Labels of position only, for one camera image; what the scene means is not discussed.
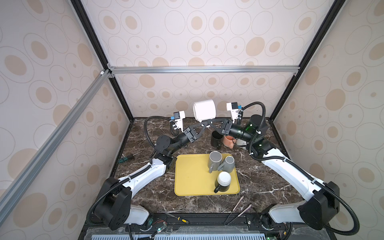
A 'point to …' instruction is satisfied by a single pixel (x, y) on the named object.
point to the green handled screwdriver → (129, 157)
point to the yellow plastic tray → (192, 177)
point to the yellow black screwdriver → (178, 218)
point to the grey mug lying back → (228, 165)
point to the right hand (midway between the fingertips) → (208, 124)
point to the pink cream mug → (228, 141)
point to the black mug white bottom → (223, 182)
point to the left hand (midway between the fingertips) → (211, 127)
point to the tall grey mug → (214, 160)
